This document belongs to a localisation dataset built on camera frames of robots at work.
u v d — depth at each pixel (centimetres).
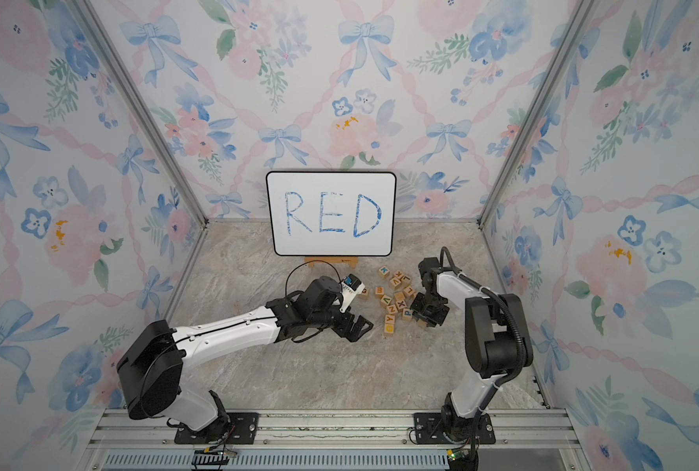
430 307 78
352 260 102
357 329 71
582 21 69
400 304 95
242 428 75
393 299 96
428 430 74
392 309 93
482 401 57
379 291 97
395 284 100
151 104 88
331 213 97
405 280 100
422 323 90
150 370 42
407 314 92
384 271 103
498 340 48
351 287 71
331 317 69
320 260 68
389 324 90
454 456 73
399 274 101
